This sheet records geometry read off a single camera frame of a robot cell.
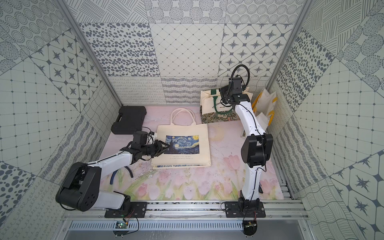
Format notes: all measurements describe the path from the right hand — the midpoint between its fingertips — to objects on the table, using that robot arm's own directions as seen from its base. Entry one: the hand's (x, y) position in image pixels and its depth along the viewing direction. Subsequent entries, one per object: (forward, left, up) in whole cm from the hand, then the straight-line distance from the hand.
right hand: (220, 91), depth 91 cm
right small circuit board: (-65, -12, -32) cm, 74 cm away
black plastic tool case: (-4, +65, -24) cm, 69 cm away
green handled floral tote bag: (-1, +4, -15) cm, 16 cm away
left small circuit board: (-66, +51, -30) cm, 88 cm away
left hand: (-30, +29, -18) cm, 45 cm away
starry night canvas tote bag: (-20, +20, -28) cm, 40 cm away
